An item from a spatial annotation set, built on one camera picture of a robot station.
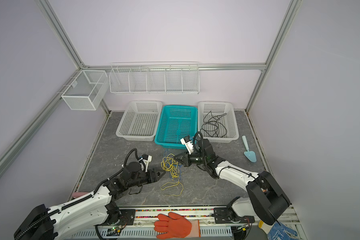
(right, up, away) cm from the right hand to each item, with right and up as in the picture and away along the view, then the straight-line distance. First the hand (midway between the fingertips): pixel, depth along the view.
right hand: (174, 159), depth 78 cm
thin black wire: (+26, +17, +31) cm, 44 cm away
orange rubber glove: (+1, -31, -7) cm, 32 cm away
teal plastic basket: (-2, +20, +35) cm, 40 cm away
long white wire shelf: (-16, +52, +27) cm, 60 cm away
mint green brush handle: (+48, -2, +18) cm, 52 cm away
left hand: (-6, -9, +1) cm, 11 cm away
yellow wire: (-3, -3, +5) cm, 7 cm away
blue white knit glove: (+49, -32, -8) cm, 60 cm away
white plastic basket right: (+39, +21, +34) cm, 56 cm away
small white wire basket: (-60, +41, +21) cm, 75 cm away
